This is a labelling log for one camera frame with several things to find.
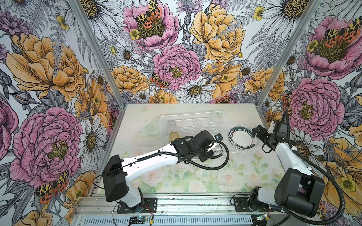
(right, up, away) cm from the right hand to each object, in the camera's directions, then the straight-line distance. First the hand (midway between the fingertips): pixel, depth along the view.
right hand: (257, 136), depth 87 cm
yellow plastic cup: (-52, 0, +3) cm, 52 cm away
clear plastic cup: (-53, +7, +8) cm, 54 cm away
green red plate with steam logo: (-4, -3, +15) cm, 15 cm away
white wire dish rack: (-41, +6, +19) cm, 45 cm away
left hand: (-33, -6, -12) cm, 36 cm away
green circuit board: (-68, -38, -16) cm, 79 cm away
